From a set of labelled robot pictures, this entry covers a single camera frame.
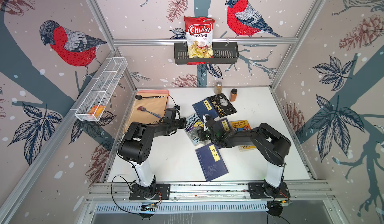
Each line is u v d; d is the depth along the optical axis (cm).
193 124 98
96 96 75
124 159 50
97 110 64
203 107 107
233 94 107
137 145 49
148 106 111
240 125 96
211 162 82
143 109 107
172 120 80
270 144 50
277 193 63
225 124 95
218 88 111
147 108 108
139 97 114
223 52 95
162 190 73
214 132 74
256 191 73
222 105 108
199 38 82
